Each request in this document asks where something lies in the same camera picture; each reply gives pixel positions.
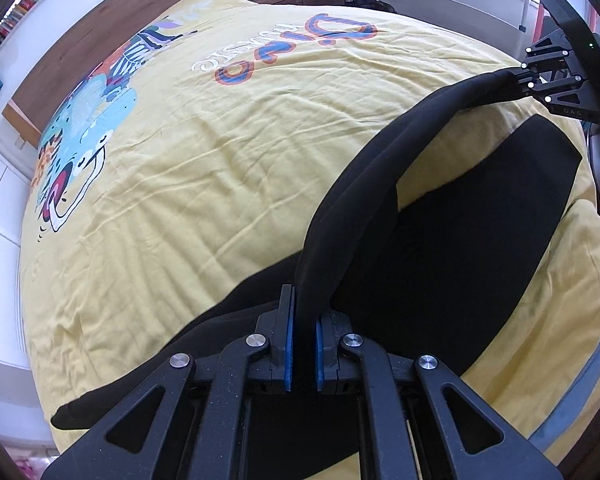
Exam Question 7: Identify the black pants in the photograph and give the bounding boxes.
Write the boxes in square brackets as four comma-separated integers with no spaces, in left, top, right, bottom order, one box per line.
[49,66,584,480]

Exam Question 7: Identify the yellow printed bed cover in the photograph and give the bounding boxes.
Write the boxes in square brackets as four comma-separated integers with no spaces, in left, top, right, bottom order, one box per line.
[20,0,600,463]

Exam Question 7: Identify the wooden headboard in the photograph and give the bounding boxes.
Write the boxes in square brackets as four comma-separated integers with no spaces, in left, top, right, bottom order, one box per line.
[0,0,180,146]

